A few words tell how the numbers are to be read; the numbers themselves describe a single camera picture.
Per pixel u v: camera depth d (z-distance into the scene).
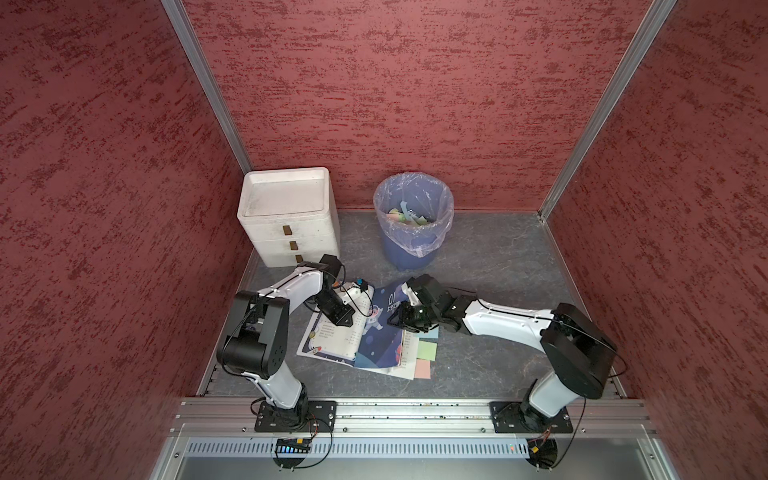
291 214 0.85
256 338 0.46
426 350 0.84
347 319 0.78
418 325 0.74
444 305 0.67
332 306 0.77
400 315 0.78
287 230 0.89
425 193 0.98
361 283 0.85
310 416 0.73
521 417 0.65
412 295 0.70
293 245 0.95
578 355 0.45
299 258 1.00
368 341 0.85
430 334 0.78
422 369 0.82
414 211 1.03
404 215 1.00
